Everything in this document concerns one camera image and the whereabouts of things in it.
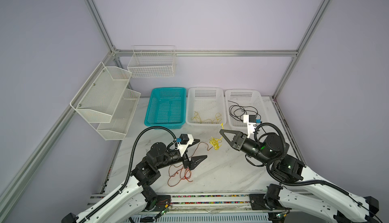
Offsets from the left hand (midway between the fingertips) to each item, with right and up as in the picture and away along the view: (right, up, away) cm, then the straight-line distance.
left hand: (201, 148), depth 65 cm
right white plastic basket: (+31, +23, +51) cm, 64 cm away
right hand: (+7, +8, -8) cm, 13 cm away
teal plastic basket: (-26, +19, +50) cm, 59 cm away
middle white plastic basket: (+4, +20, +50) cm, 54 cm away
